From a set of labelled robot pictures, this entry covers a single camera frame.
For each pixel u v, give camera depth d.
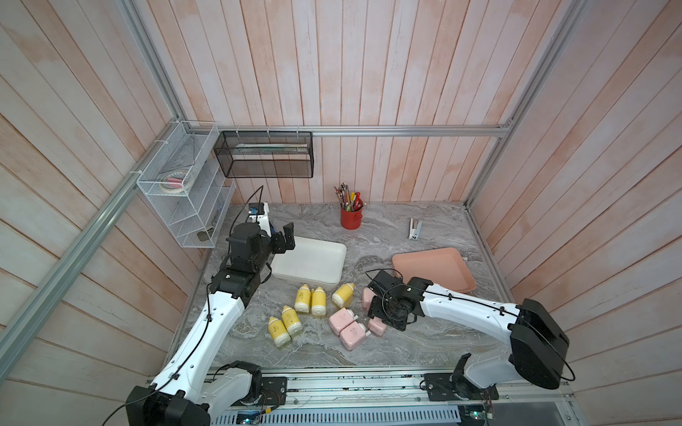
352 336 0.77
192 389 0.39
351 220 1.07
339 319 0.80
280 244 0.67
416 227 1.10
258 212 0.61
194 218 0.78
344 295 0.86
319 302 0.83
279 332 0.77
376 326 0.78
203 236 0.90
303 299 0.83
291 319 0.79
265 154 1.04
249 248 0.54
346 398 0.73
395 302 0.61
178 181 0.74
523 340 0.41
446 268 1.02
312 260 0.99
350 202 1.05
